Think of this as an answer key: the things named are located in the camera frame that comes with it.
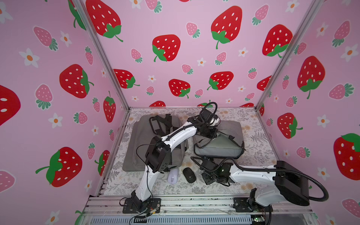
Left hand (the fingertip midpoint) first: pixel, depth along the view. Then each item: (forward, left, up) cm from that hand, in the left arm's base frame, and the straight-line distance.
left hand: (218, 135), depth 87 cm
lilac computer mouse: (-21, +28, -11) cm, 37 cm away
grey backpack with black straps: (+4, +51, -4) cm, 52 cm away
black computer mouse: (-20, +18, -12) cm, 30 cm away
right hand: (-22, +9, -14) cm, 27 cm away
